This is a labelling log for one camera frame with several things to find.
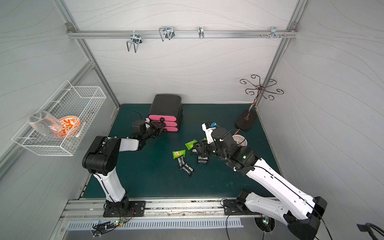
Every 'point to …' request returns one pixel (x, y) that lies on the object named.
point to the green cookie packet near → (178, 153)
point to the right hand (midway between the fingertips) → (196, 143)
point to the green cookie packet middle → (205, 139)
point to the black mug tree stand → (248, 118)
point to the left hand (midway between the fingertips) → (166, 124)
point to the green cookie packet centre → (190, 144)
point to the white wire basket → (83, 102)
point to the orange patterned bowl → (70, 125)
